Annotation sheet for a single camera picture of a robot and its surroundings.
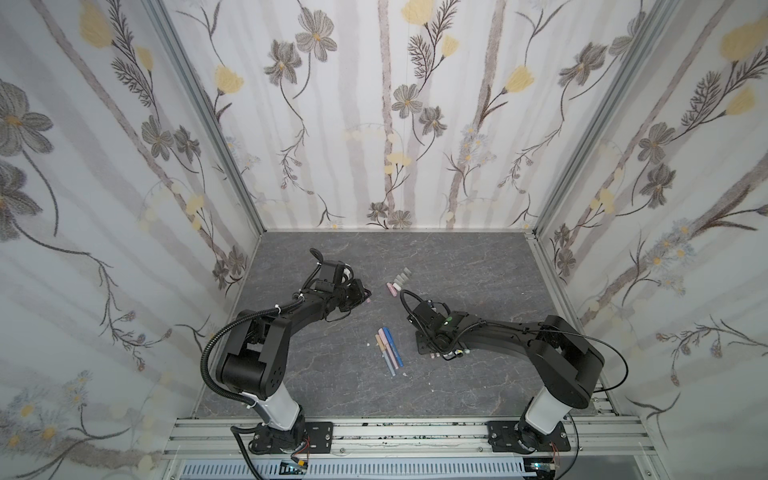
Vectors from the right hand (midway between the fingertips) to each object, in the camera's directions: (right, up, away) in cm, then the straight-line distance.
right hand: (417, 335), depth 89 cm
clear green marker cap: (-2, +19, +18) cm, 27 cm away
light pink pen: (-10, -2, +1) cm, 10 cm away
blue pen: (-7, -3, 0) cm, 8 cm away
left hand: (-15, +15, +3) cm, 22 cm away
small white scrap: (-15, -3, +1) cm, 15 cm away
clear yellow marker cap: (-3, +17, +17) cm, 24 cm away
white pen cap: (-6, +14, +15) cm, 21 cm away
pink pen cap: (-7, +13, +13) cm, 19 cm away
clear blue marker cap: (-5, +17, +16) cm, 23 cm away
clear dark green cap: (-5, +15, +15) cm, 22 cm away
